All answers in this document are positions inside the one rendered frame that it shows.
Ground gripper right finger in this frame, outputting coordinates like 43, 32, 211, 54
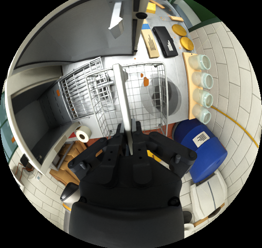
131, 120, 198, 188

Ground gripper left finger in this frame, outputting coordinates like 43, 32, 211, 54
67, 123, 125, 188

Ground steel wire jar rack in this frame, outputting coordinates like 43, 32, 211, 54
86, 61, 170, 156

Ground cream warming cabinet body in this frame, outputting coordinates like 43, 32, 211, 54
4, 65, 91, 176

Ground clear glass jar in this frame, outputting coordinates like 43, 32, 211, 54
192, 88, 214, 108
192, 104, 212, 124
188, 54, 211, 71
191, 71, 214, 89

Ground cream cabinet door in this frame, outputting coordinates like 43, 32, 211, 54
12, 0, 155, 71

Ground green framed door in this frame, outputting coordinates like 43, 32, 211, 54
167, 0, 223, 33

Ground white tape roll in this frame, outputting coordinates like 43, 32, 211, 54
75, 126, 92, 144

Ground brown cardboard boxes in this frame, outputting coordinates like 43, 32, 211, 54
49, 140, 103, 187

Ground blue plastic drum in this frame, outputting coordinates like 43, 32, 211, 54
173, 119, 228, 184

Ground teal framed window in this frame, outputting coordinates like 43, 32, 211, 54
0, 91, 19, 163

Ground tan box with blue stripe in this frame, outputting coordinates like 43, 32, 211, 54
140, 19, 160, 59

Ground black flat case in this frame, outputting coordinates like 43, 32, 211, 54
152, 26, 179, 58

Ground gold round lid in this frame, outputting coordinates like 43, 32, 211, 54
171, 24, 187, 37
180, 36, 194, 51

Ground yellow block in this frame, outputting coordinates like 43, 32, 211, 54
146, 2, 157, 14

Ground steel wire shelf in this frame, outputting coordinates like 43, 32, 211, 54
58, 57, 116, 122

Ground orange cable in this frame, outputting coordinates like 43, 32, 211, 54
16, 162, 34, 180

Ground yellow cable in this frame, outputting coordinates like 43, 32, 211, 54
210, 105, 260, 149

